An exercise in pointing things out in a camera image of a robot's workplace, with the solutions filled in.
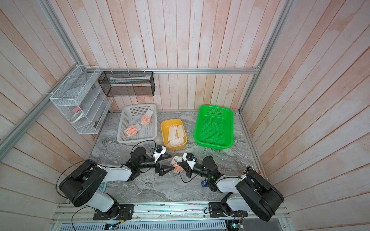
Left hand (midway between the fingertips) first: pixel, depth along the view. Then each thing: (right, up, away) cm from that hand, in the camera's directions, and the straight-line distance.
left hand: (172, 163), depth 80 cm
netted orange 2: (-22, +27, +27) cm, 44 cm away
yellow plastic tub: (-7, +18, +26) cm, 33 cm away
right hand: (+4, +2, -1) cm, 4 cm away
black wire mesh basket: (-34, +53, +23) cm, 67 cm away
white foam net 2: (+5, +17, +23) cm, 29 cm away
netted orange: (+1, +1, -2) cm, 3 cm away
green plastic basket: (+31, +20, +30) cm, 48 cm away
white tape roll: (-55, +27, +1) cm, 61 cm away
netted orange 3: (-30, +18, +18) cm, 39 cm away
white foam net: (-2, +17, +25) cm, 30 cm away
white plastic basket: (-36, +29, +34) cm, 57 cm away
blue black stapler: (+18, -11, -1) cm, 21 cm away
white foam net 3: (+2, +10, +17) cm, 20 cm away
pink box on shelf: (-56, +31, +1) cm, 64 cm away
